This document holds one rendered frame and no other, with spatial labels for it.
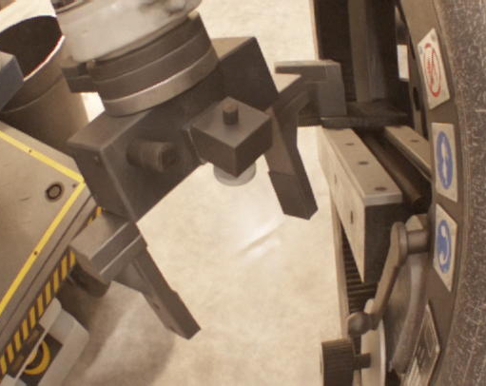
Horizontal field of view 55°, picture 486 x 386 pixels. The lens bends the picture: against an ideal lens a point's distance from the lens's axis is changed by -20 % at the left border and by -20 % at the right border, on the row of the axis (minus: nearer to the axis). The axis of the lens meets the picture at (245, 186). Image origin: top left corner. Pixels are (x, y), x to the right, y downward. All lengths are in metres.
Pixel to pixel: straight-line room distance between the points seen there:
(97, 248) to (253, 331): 0.78
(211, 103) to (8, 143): 0.78
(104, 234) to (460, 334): 0.21
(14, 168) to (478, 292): 0.90
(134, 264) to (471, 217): 0.21
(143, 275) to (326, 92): 0.37
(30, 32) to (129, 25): 1.12
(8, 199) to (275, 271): 0.57
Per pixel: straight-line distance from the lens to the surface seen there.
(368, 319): 0.40
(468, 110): 0.20
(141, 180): 0.30
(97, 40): 0.29
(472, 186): 0.21
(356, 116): 0.63
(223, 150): 0.30
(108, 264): 0.31
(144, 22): 0.28
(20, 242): 0.90
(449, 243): 0.24
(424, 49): 0.25
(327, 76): 0.63
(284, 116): 0.39
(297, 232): 1.17
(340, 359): 0.42
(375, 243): 0.39
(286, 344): 1.06
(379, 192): 0.39
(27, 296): 0.84
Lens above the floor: 1.00
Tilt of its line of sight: 54 degrees down
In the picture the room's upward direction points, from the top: 9 degrees counter-clockwise
